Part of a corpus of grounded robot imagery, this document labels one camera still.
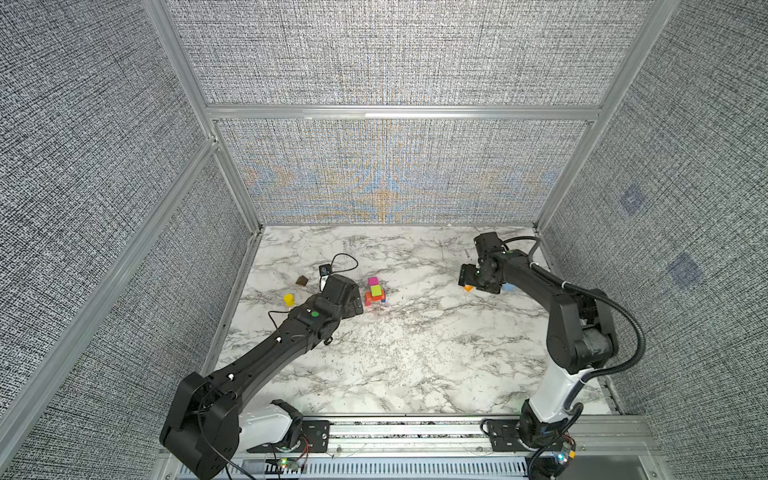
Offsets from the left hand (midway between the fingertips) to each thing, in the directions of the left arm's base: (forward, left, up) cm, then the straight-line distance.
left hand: (343, 299), depth 85 cm
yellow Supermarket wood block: (+1, -36, +1) cm, 36 cm away
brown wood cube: (+16, +16, -11) cm, 25 cm away
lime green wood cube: (+6, -10, -5) cm, 12 cm away
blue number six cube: (+6, -12, -11) cm, 17 cm away
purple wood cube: (+10, -9, -6) cm, 15 cm away
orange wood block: (+4, -7, -6) cm, 11 cm away
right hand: (+8, -41, -5) cm, 42 cm away
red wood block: (+5, -10, -8) cm, 13 cm away
